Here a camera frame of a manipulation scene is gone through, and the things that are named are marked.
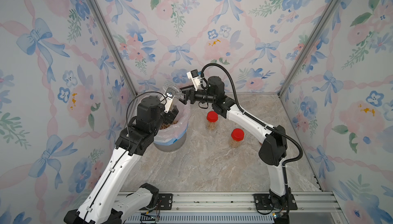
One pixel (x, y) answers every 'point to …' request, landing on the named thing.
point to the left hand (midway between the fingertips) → (164, 100)
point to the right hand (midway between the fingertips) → (176, 92)
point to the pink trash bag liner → (169, 135)
